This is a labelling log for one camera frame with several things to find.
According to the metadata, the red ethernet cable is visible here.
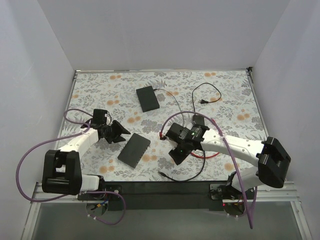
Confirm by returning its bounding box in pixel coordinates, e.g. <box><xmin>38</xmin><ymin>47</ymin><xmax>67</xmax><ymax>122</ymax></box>
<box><xmin>191</xmin><ymin>118</ymin><xmax>223</xmax><ymax>159</ymax></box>

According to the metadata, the black power cord with prongs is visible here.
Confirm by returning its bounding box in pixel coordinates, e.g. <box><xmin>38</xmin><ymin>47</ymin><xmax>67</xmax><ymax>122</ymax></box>
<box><xmin>191</xmin><ymin>82</ymin><xmax>223</xmax><ymax>116</ymax></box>

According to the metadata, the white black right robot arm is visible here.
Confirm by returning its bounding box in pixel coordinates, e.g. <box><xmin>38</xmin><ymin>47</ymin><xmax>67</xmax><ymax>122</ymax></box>
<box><xmin>164</xmin><ymin>123</ymin><xmax>291</xmax><ymax>198</ymax></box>

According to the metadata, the floral patterned table mat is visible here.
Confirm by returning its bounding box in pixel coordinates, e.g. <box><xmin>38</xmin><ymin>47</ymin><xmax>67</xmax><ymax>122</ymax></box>
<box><xmin>67</xmin><ymin>70</ymin><xmax>268</xmax><ymax>182</ymax></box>

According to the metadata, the black power adapter brick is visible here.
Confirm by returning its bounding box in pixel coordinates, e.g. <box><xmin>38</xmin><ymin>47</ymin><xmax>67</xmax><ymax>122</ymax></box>
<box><xmin>192</xmin><ymin>114</ymin><xmax>205</xmax><ymax>126</ymax></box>

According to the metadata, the aluminium frame rail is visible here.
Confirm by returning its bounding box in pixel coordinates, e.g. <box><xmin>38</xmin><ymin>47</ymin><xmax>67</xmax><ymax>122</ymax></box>
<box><xmin>32</xmin><ymin>181</ymin><xmax>301</xmax><ymax>202</ymax></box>

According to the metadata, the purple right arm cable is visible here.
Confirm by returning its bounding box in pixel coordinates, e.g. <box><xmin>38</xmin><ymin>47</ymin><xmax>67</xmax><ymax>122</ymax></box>
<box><xmin>159</xmin><ymin>111</ymin><xmax>258</xmax><ymax>230</ymax></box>

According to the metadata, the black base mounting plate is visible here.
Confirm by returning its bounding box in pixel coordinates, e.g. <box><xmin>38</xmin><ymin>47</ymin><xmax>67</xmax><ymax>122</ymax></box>
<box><xmin>77</xmin><ymin>182</ymin><xmax>257</xmax><ymax>212</ymax></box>

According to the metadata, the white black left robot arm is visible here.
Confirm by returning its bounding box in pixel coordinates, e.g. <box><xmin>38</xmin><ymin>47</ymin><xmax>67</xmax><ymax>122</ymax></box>
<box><xmin>42</xmin><ymin>109</ymin><xmax>130</xmax><ymax>196</ymax></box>

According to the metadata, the black network switch with ports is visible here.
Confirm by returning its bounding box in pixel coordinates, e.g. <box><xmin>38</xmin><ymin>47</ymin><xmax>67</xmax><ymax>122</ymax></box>
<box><xmin>117</xmin><ymin>133</ymin><xmax>151</xmax><ymax>169</ymax></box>

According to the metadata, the black cable with plug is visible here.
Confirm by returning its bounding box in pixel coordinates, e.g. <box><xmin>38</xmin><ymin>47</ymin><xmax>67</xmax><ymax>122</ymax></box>
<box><xmin>152</xmin><ymin>88</ymin><xmax>207</xmax><ymax>182</ymax></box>

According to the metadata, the black rectangular box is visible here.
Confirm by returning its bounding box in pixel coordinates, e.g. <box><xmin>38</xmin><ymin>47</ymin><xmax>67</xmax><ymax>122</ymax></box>
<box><xmin>136</xmin><ymin>86</ymin><xmax>160</xmax><ymax>113</ymax></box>

